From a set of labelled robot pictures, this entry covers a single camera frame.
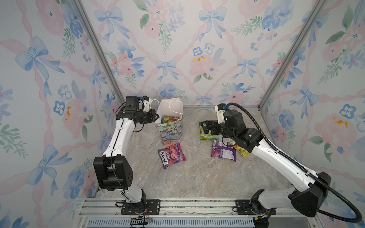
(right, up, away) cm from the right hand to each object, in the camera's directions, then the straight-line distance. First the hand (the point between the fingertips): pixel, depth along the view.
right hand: (207, 121), depth 74 cm
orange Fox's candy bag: (-25, +1, +22) cm, 33 cm away
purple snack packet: (+12, -18, +18) cm, 28 cm away
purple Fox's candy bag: (-20, -21, +15) cm, 33 cm away
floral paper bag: (-20, +6, +7) cm, 22 cm away
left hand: (-27, +4, +8) cm, 28 cm away
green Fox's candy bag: (+2, -11, +26) cm, 28 cm away
